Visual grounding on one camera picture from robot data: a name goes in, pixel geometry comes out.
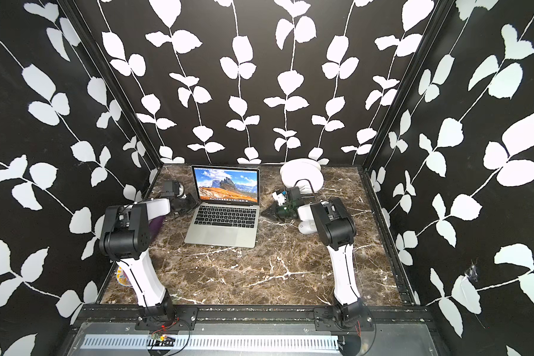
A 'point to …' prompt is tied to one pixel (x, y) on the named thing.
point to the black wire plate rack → (311, 186)
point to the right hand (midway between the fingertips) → (261, 211)
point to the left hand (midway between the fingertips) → (202, 198)
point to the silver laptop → (230, 197)
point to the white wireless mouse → (308, 227)
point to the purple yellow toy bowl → (122, 278)
